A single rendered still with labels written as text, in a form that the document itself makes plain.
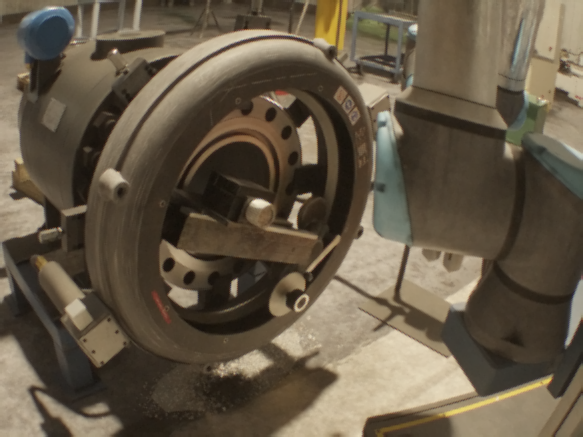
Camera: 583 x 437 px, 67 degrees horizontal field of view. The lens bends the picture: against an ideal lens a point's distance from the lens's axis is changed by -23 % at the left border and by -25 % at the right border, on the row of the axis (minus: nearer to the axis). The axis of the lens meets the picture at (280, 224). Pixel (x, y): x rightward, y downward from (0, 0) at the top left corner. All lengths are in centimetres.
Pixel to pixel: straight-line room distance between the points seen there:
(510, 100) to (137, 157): 63
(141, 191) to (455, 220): 51
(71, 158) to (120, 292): 40
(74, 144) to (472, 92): 91
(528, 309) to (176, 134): 61
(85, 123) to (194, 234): 42
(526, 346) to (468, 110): 31
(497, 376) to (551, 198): 24
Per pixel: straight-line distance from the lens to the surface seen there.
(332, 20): 471
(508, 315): 69
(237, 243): 106
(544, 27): 747
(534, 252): 64
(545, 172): 62
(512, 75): 88
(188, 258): 120
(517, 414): 121
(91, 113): 122
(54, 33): 151
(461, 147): 58
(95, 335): 102
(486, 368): 70
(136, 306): 99
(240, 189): 93
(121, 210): 90
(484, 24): 61
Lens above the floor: 110
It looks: 27 degrees down
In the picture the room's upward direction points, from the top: 6 degrees clockwise
